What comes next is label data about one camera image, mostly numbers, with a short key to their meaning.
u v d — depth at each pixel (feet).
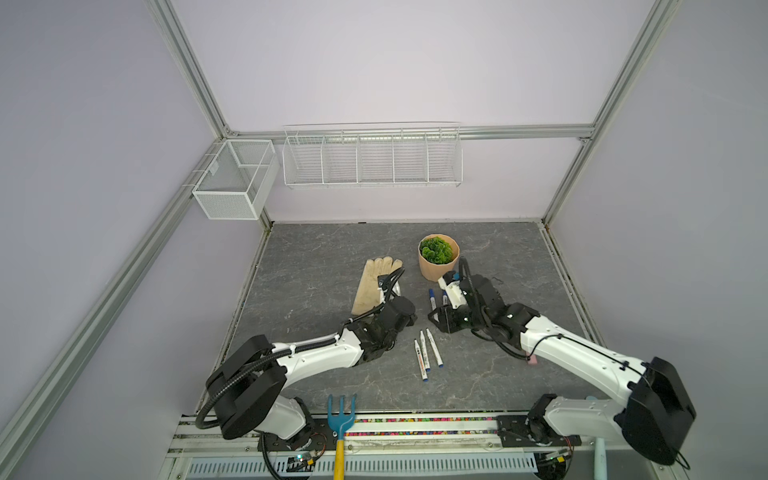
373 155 3.25
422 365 2.77
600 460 2.24
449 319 2.32
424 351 2.85
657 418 1.29
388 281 2.15
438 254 3.17
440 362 2.78
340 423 2.46
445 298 2.38
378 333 2.08
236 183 3.34
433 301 3.20
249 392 1.39
